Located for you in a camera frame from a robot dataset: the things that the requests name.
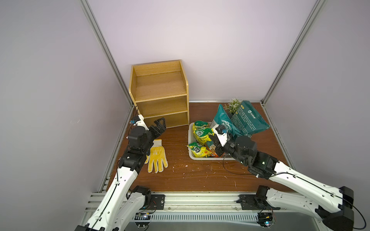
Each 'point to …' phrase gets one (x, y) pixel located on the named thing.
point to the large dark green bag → (246, 120)
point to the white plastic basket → (190, 139)
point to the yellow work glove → (156, 158)
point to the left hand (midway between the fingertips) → (162, 121)
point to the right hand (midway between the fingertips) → (212, 132)
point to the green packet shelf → (201, 135)
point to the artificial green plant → (233, 105)
